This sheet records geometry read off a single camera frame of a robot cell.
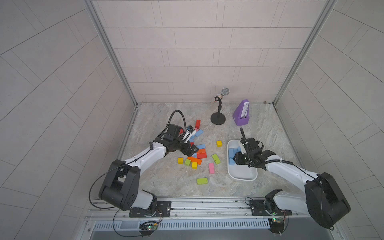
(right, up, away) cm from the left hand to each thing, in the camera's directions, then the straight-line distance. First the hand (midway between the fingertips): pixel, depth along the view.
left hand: (195, 144), depth 86 cm
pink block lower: (+9, -13, -1) cm, 16 cm away
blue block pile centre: (+21, -9, -1) cm, 23 cm away
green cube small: (-4, -10, -1) cm, 11 cm away
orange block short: (+4, -5, +5) cm, 8 cm away
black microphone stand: (+16, +15, +20) cm, 30 cm away
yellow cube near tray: (+15, -1, +7) cm, 17 cm away
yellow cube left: (-8, -9, -1) cm, 12 cm away
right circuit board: (+39, -34, -17) cm, 54 cm away
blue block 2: (+26, -4, +3) cm, 27 cm away
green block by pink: (+13, -9, +1) cm, 15 cm away
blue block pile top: (+3, +6, +13) cm, 15 cm away
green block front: (+4, -18, -6) cm, 20 cm away
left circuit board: (-20, -32, -20) cm, 43 cm away
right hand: (+23, -8, +2) cm, 25 cm away
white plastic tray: (+25, -14, -5) cm, 29 cm away
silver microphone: (+17, +31, -1) cm, 35 cm away
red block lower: (+4, -7, +3) cm, 9 cm away
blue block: (+21, -5, +1) cm, 22 cm away
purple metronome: (+30, +17, +13) cm, 38 cm away
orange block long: (0, -10, +3) cm, 10 cm away
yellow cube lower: (0, -11, -2) cm, 12 cm away
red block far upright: (+2, +11, +17) cm, 20 cm away
